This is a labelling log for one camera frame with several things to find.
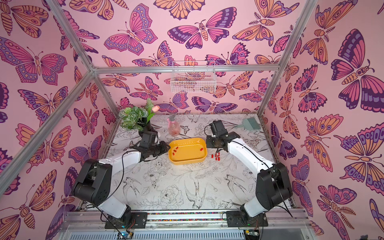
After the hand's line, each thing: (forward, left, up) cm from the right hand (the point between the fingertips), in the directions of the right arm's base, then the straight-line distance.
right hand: (207, 142), depth 87 cm
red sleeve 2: (-3, -8, -14) cm, 16 cm away
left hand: (+1, +22, -6) cm, 23 cm away
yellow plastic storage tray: (+3, +14, -15) cm, 20 cm away
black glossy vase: (+10, +38, +2) cm, 39 cm away
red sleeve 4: (0, -8, -14) cm, 16 cm away
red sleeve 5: (+4, +20, -13) cm, 24 cm away
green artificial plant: (+8, +44, +13) cm, 46 cm away
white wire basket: (+36, +8, +20) cm, 42 cm away
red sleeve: (-1, -4, -14) cm, 15 cm away
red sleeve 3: (0, -6, -14) cm, 15 cm away
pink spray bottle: (+20, +24, -11) cm, 33 cm away
